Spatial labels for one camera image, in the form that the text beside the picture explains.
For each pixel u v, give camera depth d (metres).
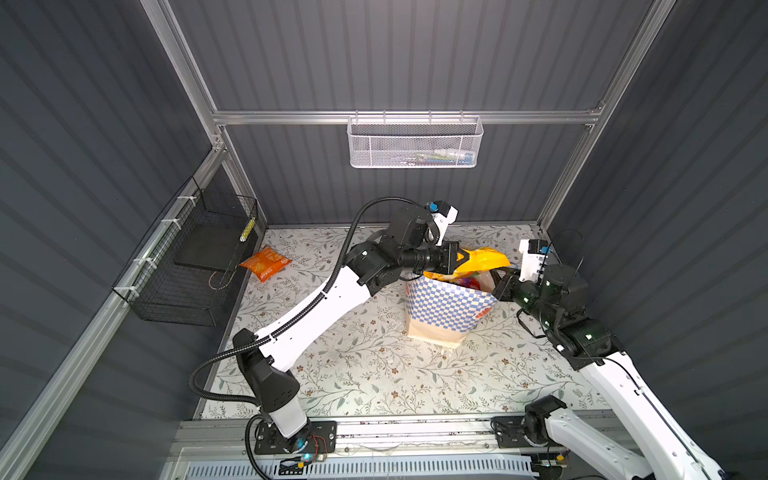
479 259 0.66
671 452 0.39
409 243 0.51
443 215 0.58
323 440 0.72
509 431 0.73
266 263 1.05
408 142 1.24
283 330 0.42
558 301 0.49
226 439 0.77
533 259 0.60
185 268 0.72
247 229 0.83
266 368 0.41
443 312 0.79
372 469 0.77
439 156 0.92
